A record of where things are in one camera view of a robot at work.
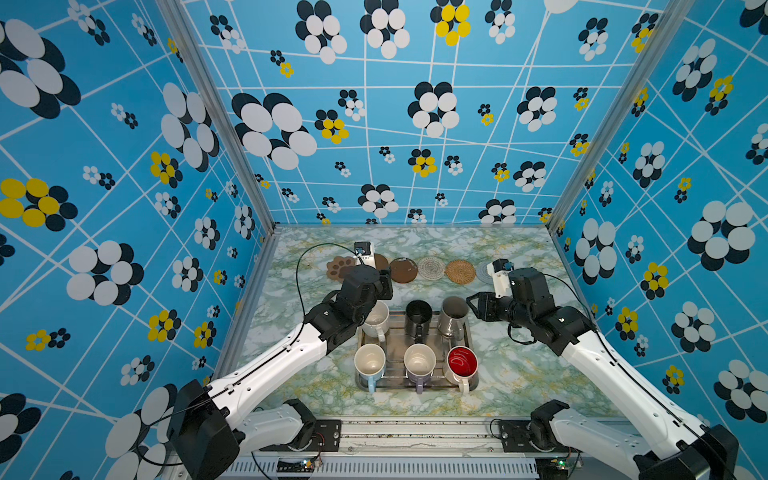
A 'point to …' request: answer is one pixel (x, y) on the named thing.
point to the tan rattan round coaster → (460, 272)
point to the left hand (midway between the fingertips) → (387, 267)
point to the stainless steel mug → (454, 312)
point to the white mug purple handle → (419, 361)
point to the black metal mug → (417, 320)
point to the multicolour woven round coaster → (431, 268)
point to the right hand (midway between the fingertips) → (475, 299)
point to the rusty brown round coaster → (403, 270)
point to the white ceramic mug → (377, 320)
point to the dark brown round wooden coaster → (381, 262)
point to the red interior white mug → (461, 366)
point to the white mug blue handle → (370, 363)
